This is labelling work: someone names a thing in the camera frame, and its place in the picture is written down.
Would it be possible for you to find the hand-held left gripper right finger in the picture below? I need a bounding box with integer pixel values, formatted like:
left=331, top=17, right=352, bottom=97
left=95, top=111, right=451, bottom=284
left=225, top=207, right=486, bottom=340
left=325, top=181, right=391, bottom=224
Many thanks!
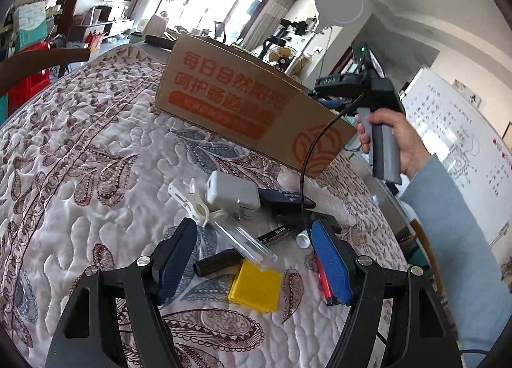
left=310, top=219, right=460, bottom=368

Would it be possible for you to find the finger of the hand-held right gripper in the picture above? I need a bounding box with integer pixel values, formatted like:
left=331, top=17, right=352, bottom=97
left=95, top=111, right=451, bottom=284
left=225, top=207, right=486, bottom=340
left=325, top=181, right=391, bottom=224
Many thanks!
left=320, top=96, right=355, bottom=111

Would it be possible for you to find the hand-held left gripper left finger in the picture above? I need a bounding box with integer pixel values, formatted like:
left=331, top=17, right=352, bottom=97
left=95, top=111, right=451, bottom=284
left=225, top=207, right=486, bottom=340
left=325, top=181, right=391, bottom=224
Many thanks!
left=45, top=217, right=199, bottom=368

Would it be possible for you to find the black short tube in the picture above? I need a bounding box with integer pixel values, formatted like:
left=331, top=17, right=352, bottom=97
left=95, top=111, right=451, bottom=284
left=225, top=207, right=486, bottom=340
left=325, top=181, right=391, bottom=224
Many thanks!
left=194, top=248, right=244, bottom=278

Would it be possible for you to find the clear plastic tube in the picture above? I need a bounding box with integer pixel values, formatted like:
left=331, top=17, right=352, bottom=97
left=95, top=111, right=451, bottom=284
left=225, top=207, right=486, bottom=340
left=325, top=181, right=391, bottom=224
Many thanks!
left=210, top=216, right=278, bottom=270

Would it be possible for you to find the yellow box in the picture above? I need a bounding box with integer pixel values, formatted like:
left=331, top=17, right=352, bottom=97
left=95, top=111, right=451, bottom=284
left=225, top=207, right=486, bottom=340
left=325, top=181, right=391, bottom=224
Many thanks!
left=229, top=260, right=283, bottom=313

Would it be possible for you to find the orange print cardboard box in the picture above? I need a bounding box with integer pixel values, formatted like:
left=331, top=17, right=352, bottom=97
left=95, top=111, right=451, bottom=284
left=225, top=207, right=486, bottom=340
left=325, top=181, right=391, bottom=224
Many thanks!
left=154, top=32, right=358, bottom=177

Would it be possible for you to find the person's right forearm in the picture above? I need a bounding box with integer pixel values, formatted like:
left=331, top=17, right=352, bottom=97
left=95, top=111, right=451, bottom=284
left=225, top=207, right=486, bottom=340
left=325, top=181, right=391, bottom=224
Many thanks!
left=400, top=154, right=512, bottom=368

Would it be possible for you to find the person's right hand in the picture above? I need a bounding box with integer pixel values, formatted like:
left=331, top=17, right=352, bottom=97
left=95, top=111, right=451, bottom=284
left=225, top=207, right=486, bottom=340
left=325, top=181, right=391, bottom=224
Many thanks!
left=356, top=106, right=433, bottom=179

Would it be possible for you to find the red pen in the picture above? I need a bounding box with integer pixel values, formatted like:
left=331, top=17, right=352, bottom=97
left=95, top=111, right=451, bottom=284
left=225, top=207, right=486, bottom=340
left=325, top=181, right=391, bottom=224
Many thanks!
left=312, top=254, right=334, bottom=305

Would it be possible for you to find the black flat bar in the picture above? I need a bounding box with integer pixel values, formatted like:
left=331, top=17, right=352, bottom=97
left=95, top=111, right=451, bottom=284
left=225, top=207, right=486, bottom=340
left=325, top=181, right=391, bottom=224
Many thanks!
left=276, top=210, right=342, bottom=235

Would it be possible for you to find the white plastic clip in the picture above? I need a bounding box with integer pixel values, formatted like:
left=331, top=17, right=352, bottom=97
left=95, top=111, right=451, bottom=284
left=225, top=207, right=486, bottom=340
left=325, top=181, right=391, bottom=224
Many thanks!
left=167, top=178, right=228, bottom=229

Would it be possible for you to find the yellow floor fan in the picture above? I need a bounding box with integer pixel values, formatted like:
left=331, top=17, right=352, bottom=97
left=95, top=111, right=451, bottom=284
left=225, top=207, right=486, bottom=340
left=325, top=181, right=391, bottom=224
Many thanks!
left=268, top=46, right=294, bottom=69

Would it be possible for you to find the dark flat case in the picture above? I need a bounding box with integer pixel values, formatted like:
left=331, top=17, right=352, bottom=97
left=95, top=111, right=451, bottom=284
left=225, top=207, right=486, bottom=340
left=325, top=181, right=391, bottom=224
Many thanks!
left=258, top=188, right=316, bottom=209

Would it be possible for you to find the white power adapter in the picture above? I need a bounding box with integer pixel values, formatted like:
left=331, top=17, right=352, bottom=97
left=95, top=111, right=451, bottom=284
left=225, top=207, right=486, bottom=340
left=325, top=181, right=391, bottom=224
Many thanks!
left=205, top=170, right=260, bottom=223

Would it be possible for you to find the pale dome-shaped object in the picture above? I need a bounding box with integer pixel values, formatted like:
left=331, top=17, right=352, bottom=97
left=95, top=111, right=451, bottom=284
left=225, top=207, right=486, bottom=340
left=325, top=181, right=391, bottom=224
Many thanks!
left=278, top=171, right=305, bottom=191

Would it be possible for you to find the whiteboard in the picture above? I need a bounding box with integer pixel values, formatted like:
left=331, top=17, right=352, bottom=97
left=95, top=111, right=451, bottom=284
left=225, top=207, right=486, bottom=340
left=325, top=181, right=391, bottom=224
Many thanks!
left=400, top=66, right=512, bottom=241

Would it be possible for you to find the wooden chair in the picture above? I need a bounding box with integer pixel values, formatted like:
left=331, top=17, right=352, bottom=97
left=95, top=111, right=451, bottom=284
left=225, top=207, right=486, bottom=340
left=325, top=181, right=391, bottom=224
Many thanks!
left=400, top=218, right=444, bottom=293
left=0, top=47, right=92, bottom=97

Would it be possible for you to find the round white lamp head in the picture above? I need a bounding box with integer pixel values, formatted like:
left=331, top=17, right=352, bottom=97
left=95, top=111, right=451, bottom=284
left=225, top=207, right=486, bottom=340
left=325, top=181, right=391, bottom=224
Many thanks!
left=313, top=0, right=365, bottom=29

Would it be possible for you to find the paisley quilted table cover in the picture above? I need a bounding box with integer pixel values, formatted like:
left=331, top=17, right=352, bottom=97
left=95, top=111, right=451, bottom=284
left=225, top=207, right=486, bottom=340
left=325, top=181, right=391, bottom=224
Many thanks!
left=0, top=42, right=409, bottom=368

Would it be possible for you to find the black long object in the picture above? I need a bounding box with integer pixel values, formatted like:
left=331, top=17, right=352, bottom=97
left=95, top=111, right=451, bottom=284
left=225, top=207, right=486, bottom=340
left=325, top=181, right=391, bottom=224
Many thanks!
left=144, top=34, right=177, bottom=49

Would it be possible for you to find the beige armchair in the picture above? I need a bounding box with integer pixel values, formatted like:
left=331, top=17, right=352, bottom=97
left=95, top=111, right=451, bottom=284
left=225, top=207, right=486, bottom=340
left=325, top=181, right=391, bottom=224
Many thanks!
left=142, top=12, right=172, bottom=35

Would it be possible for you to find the red basket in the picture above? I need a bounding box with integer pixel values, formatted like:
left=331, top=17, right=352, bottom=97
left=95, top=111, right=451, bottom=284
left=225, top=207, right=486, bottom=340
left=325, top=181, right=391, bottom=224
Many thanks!
left=8, top=72, right=49, bottom=117

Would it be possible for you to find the wooden chair back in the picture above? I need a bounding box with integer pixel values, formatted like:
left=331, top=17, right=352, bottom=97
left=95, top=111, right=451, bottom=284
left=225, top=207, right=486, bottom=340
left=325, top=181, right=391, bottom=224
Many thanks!
left=0, top=47, right=92, bottom=97

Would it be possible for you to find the teal storage box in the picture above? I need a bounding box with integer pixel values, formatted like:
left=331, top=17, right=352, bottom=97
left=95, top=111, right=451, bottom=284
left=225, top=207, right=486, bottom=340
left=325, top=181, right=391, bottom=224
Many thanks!
left=14, top=4, right=52, bottom=47

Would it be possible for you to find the black cable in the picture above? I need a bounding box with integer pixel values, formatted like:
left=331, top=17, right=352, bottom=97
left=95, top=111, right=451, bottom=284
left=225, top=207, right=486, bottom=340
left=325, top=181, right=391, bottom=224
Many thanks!
left=300, top=102, right=361, bottom=241

